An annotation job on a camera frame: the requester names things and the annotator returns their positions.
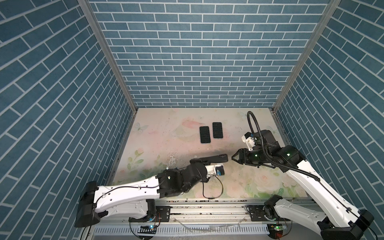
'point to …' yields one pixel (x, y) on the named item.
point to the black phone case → (219, 158)
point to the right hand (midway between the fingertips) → (233, 156)
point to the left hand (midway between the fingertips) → (208, 160)
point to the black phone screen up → (205, 135)
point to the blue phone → (217, 130)
